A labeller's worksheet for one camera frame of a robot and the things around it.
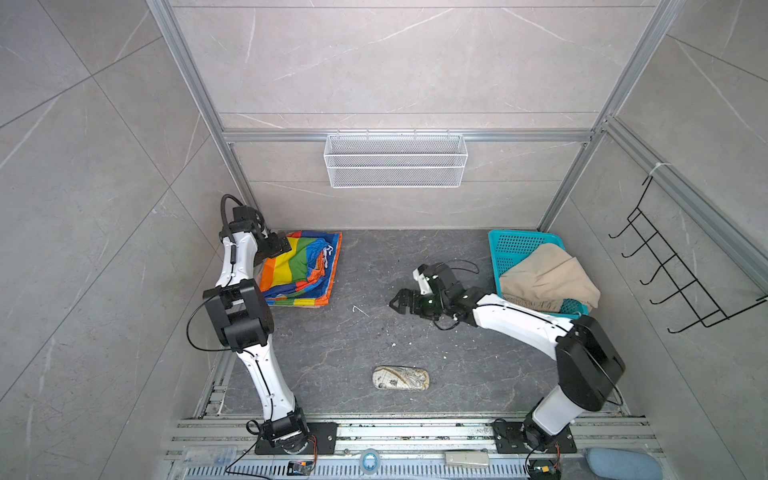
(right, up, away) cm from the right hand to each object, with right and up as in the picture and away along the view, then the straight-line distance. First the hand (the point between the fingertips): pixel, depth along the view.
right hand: (402, 303), depth 85 cm
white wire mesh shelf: (-2, +46, +15) cm, 49 cm away
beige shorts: (+48, +6, +11) cm, 49 cm away
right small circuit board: (+34, -37, -15) cm, 53 cm away
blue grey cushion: (+52, -36, -16) cm, 65 cm away
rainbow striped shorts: (-33, +7, +13) cm, 36 cm away
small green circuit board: (-25, -37, -14) cm, 47 cm away
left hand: (-41, +18, +11) cm, 46 cm away
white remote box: (+14, -33, -18) cm, 40 cm away
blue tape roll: (-8, -36, -15) cm, 39 cm away
